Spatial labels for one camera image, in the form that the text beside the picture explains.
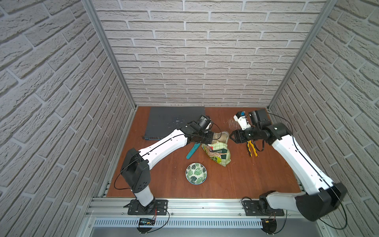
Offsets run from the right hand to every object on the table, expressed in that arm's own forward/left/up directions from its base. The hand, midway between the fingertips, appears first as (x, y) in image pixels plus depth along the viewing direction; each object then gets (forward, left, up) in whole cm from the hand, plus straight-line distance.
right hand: (231, 134), depth 76 cm
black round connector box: (-38, -14, -23) cm, 47 cm away
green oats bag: (-4, +7, -10) cm, 13 cm away
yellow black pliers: (+6, -18, -22) cm, 29 cm away
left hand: (+4, +10, -4) cm, 12 cm away
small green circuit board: (-33, +46, -24) cm, 61 cm away
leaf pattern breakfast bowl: (-11, +20, -22) cm, 32 cm away
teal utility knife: (+6, +19, -22) cm, 29 cm away
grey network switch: (+28, +41, -19) cm, 53 cm away
